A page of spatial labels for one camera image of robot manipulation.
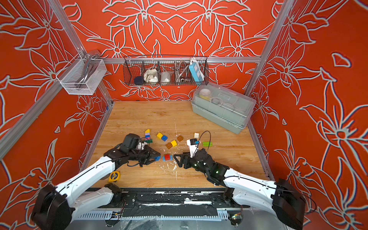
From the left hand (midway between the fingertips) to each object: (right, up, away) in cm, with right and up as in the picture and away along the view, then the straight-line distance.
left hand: (160, 155), depth 77 cm
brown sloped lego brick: (+10, +6, +19) cm, 23 cm away
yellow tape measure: (-27, -13, +3) cm, 30 cm away
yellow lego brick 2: (+6, +3, +16) cm, 18 cm away
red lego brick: (+3, -4, +9) cm, 10 cm away
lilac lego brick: (-12, +9, +21) cm, 26 cm away
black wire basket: (0, +54, +23) cm, 58 cm away
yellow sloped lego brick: (-13, +10, +22) cm, 28 cm away
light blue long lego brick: (+5, -4, +11) cm, 13 cm away
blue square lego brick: (-12, +7, +20) cm, 25 cm away
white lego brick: (+22, +8, +21) cm, 31 cm away
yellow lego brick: (-4, +8, +21) cm, 23 cm away
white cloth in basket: (-9, +48, +15) cm, 51 cm away
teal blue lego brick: (-1, -1, -1) cm, 2 cm away
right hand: (+8, 0, -3) cm, 8 cm away
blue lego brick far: (-1, +6, +21) cm, 22 cm away
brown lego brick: (+3, +2, +16) cm, 16 cm away
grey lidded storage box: (+38, +27, +13) cm, 49 cm away
